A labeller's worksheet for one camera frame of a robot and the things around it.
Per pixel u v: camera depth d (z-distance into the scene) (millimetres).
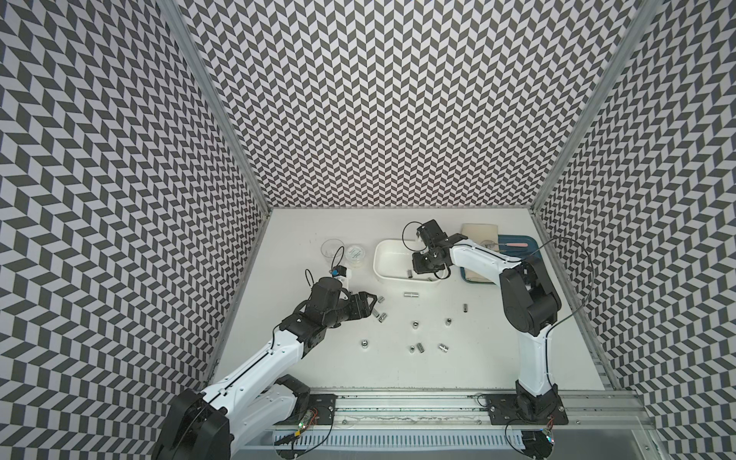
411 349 821
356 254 981
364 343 825
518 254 1044
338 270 739
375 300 783
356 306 707
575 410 750
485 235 1085
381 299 940
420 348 826
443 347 826
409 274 981
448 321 868
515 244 1052
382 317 887
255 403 549
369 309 731
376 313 893
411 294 938
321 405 731
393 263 1027
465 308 906
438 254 726
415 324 866
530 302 526
